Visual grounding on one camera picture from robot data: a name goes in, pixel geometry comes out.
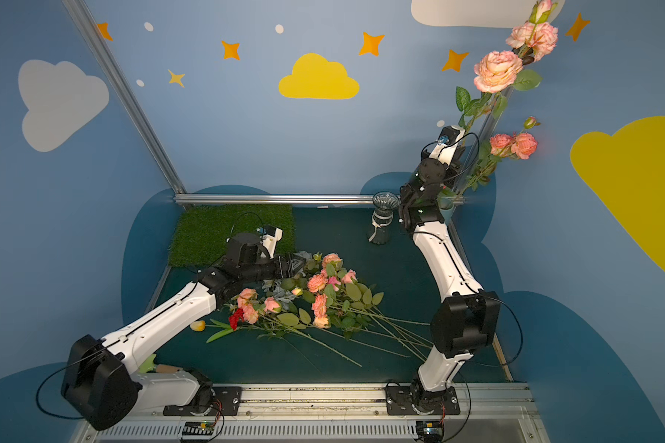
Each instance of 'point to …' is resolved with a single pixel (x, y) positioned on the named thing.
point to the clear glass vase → (384, 203)
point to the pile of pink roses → (321, 299)
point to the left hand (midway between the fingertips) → (300, 258)
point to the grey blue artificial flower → (281, 296)
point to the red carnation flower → (234, 318)
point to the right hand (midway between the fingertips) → (468, 150)
